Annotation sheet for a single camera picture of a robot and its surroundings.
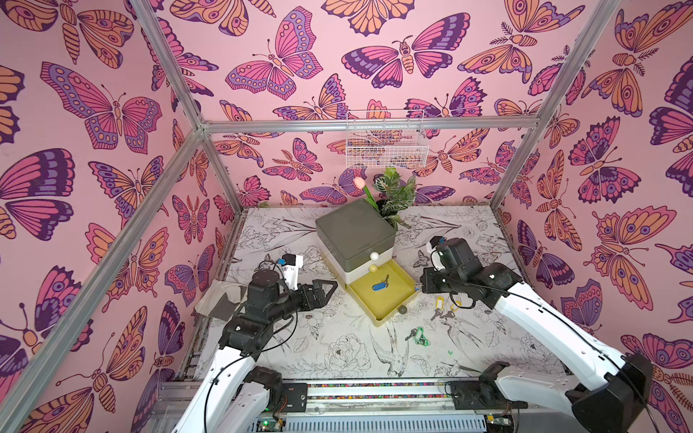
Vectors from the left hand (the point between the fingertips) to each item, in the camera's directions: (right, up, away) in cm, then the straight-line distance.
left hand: (329, 284), depth 72 cm
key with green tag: (+27, -18, +11) cm, 34 cm away
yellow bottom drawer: (+16, -7, +20) cm, 27 cm away
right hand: (+24, 0, +4) cm, 25 cm away
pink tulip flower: (+9, +30, +18) cm, 36 cm away
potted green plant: (+21, +26, +17) cm, 38 cm away
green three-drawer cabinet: (+8, +11, +11) cm, 17 cm away
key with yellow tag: (+39, -13, +18) cm, 45 cm away
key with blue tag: (+17, -4, +23) cm, 29 cm away
